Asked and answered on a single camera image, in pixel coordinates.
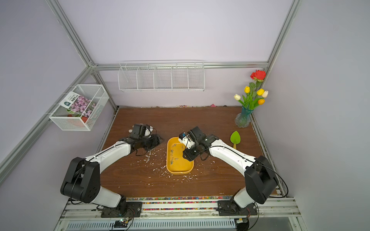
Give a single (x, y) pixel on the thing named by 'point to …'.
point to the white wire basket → (62, 118)
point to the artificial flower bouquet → (254, 95)
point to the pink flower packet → (78, 104)
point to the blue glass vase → (242, 120)
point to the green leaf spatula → (235, 138)
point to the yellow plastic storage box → (176, 163)
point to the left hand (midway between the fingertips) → (162, 142)
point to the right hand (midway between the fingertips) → (186, 152)
